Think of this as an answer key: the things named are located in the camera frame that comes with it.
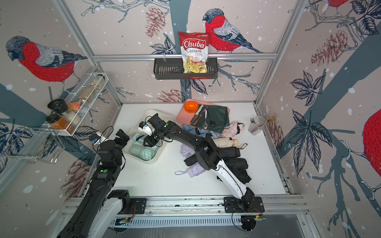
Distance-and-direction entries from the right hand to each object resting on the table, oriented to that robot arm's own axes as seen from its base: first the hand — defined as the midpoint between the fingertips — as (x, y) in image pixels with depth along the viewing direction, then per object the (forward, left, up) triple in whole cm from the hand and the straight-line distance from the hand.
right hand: (146, 142), depth 88 cm
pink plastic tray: (+42, -36, -8) cm, 56 cm away
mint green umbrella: (0, +4, +4) cm, 6 cm away
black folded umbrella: (-2, -50, -6) cm, 51 cm away
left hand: (-1, +11, +14) cm, 18 cm away
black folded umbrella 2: (-10, -54, -5) cm, 55 cm away
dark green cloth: (+27, -42, -8) cm, 51 cm away
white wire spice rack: (+10, +29, +27) cm, 41 cm away
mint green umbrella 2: (-6, 0, -2) cm, 6 cm away
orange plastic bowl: (+35, -25, -5) cm, 44 cm away
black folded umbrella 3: (-14, -55, -4) cm, 57 cm away
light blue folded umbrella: (+11, -34, -4) cm, 36 cm away
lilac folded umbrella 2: (-4, -25, -4) cm, 25 cm away
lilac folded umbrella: (-14, -30, -6) cm, 34 cm away
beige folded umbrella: (+4, -50, -4) cm, 50 cm away
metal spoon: (+21, -36, -9) cm, 43 cm away
